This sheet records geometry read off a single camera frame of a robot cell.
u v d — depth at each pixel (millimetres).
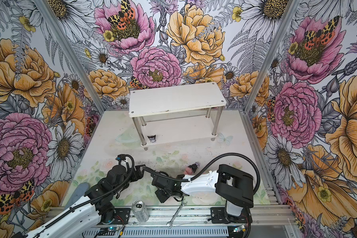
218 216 735
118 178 621
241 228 715
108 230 714
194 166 894
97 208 569
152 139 916
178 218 745
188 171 872
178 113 763
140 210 640
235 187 452
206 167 506
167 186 628
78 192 795
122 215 740
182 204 777
